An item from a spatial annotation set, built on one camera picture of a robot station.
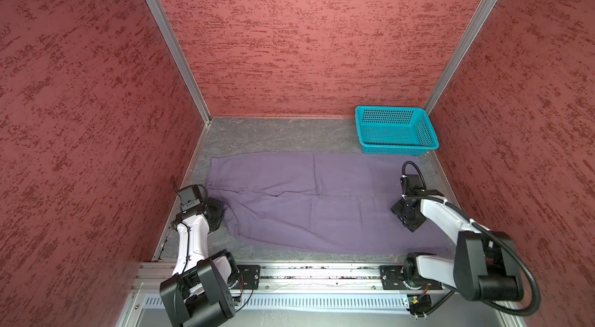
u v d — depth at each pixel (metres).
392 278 0.74
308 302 0.77
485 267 0.42
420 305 0.71
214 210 0.76
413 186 0.71
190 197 0.66
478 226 0.46
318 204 0.91
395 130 1.18
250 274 0.75
